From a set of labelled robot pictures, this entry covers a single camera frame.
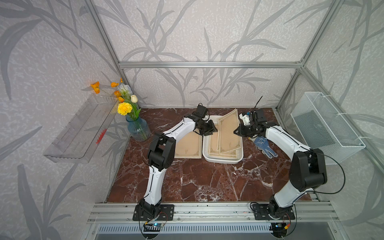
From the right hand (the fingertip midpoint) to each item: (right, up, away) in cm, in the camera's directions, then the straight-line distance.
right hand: (234, 130), depth 90 cm
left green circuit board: (-41, -44, -19) cm, 63 cm away
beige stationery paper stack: (-13, -14, +6) cm, 20 cm away
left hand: (-10, 0, +3) cm, 11 cm away
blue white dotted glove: (+21, -10, +9) cm, 25 cm away
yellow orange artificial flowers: (-59, +15, -12) cm, 62 cm away
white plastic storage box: (+3, -14, -2) cm, 14 cm away
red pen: (-64, -1, -25) cm, 69 cm away
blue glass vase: (-60, +2, +2) cm, 60 cm away
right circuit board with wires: (+18, -47, -18) cm, 54 cm away
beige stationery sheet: (-3, -7, +7) cm, 10 cm away
